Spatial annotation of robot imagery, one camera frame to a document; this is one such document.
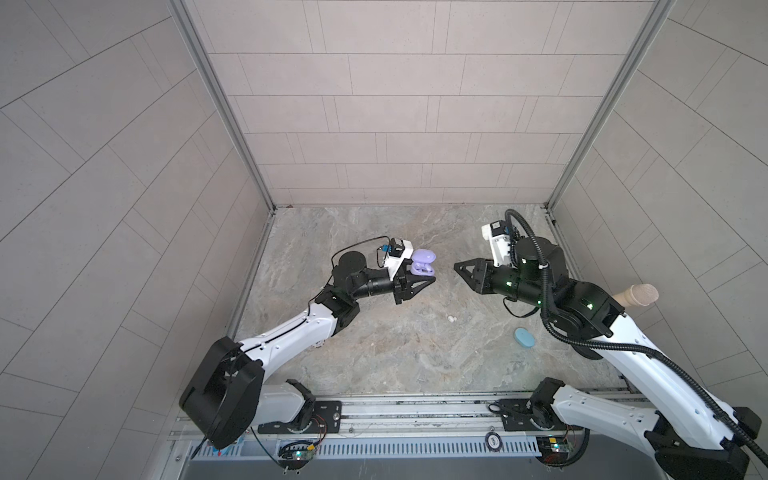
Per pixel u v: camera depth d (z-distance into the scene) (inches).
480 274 21.2
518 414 28.2
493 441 27.2
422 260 26.2
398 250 23.2
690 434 15.1
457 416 29.0
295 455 25.8
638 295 25.2
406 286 24.6
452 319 34.2
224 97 33.4
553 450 26.8
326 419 27.8
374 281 24.8
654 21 28.0
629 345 16.2
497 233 22.0
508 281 20.6
